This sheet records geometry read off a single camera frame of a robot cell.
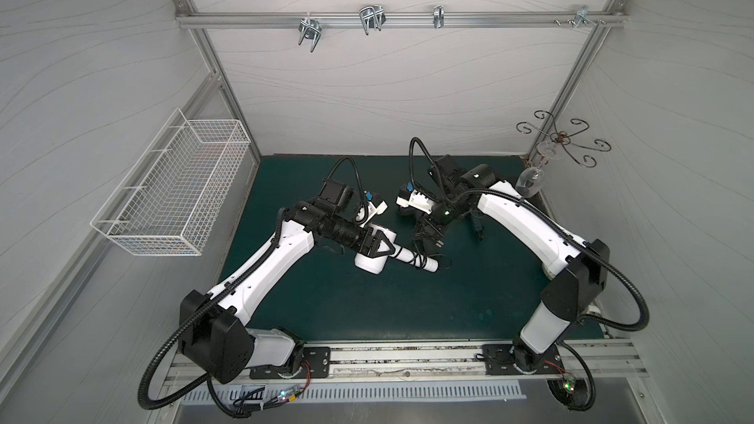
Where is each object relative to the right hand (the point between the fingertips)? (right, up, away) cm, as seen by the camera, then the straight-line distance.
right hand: (415, 232), depth 76 cm
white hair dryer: (-9, -2, -9) cm, 12 cm away
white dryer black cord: (+1, -7, -1) cm, 7 cm away
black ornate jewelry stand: (+43, +26, +6) cm, 51 cm away
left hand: (-8, -4, -4) cm, 10 cm away
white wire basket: (-60, +8, -8) cm, 61 cm away
